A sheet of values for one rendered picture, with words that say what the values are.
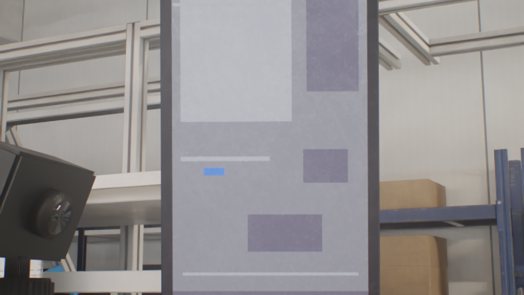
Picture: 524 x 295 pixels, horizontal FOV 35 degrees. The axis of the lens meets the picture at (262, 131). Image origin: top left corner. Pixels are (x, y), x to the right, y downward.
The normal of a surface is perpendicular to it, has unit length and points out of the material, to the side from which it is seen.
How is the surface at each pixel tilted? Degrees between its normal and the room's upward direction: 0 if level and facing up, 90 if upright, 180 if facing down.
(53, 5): 90
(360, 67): 101
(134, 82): 90
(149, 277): 90
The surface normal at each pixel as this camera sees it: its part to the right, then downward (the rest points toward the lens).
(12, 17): 0.90, -0.08
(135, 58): -0.44, -0.18
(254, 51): -0.02, 0.00
